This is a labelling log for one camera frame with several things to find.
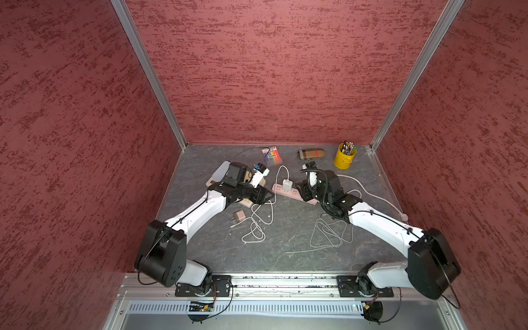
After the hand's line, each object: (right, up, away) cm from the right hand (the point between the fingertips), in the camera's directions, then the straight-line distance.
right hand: (298, 187), depth 85 cm
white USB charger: (-4, 0, +10) cm, 10 cm away
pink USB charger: (-26, -13, +5) cm, 30 cm away
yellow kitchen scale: (-22, -7, 0) cm, 23 cm away
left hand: (-13, -3, -2) cm, 14 cm away
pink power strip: (-1, -5, +12) cm, 13 cm away
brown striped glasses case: (+11, +16, +29) cm, 35 cm away
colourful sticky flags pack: (-11, +15, +29) cm, 34 cm away
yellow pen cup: (+26, +15, +17) cm, 34 cm away
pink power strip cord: (+52, -15, +10) cm, 55 cm away
